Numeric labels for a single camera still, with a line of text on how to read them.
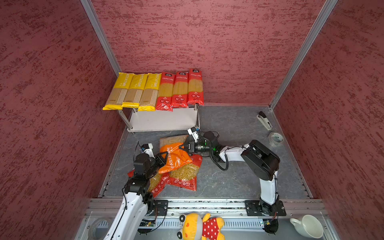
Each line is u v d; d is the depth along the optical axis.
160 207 0.73
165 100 0.73
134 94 0.76
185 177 0.81
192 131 0.81
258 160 0.51
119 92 0.76
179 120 1.00
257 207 0.74
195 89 0.79
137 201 0.53
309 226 0.66
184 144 0.83
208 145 0.71
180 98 0.73
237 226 0.70
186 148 0.81
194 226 0.63
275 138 1.02
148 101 0.73
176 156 0.79
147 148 0.74
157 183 0.79
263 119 1.10
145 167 0.62
